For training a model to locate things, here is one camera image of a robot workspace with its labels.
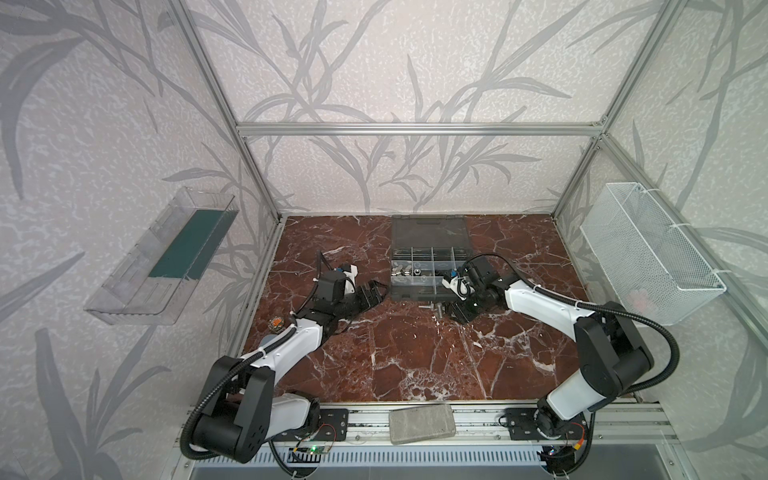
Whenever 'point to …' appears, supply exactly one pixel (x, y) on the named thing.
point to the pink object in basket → (639, 298)
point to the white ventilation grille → (277, 457)
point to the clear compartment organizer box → (424, 250)
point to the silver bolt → (432, 307)
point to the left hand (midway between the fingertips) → (384, 285)
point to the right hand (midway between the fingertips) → (456, 300)
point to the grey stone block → (421, 423)
